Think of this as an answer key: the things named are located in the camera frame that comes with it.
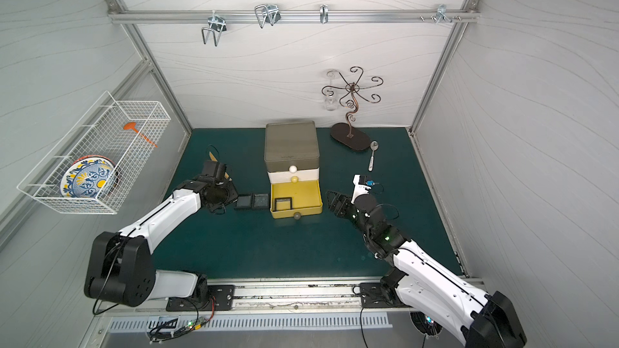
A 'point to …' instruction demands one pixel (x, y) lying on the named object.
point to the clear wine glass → (330, 97)
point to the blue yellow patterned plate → (89, 176)
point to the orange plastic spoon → (131, 126)
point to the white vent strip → (315, 320)
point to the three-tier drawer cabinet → (292, 154)
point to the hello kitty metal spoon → (374, 146)
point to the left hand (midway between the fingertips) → (235, 196)
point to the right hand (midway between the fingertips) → (336, 192)
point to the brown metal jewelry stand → (349, 134)
